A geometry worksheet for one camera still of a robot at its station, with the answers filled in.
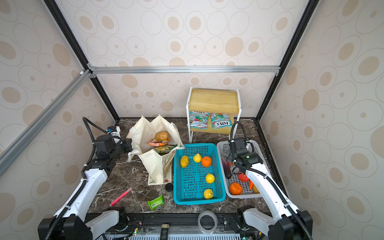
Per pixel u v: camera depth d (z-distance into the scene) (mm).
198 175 901
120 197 814
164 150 831
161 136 890
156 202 780
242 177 821
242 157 546
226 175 807
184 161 915
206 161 897
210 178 846
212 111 881
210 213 743
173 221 746
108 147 617
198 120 935
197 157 925
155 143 882
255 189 808
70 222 386
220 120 944
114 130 690
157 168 807
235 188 793
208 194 776
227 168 887
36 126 603
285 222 377
